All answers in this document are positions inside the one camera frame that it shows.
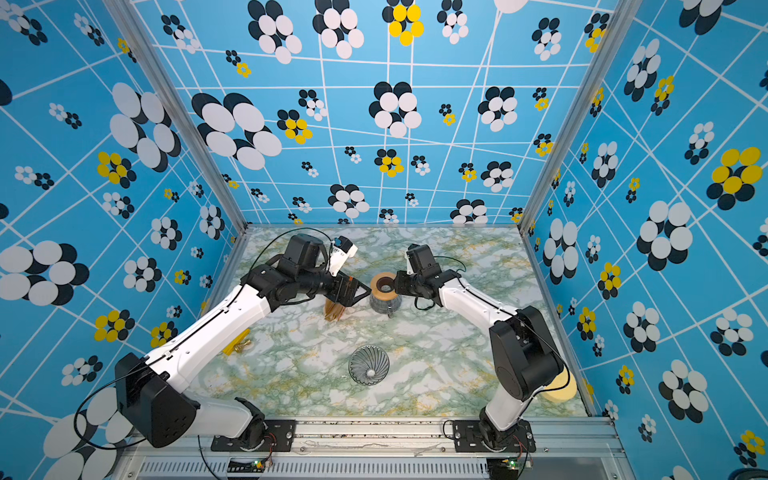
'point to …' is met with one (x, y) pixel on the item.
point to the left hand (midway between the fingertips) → (361, 283)
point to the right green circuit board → (502, 468)
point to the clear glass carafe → (385, 306)
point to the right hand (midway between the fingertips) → (398, 283)
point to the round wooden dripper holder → (382, 286)
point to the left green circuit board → (257, 466)
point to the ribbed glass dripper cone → (369, 365)
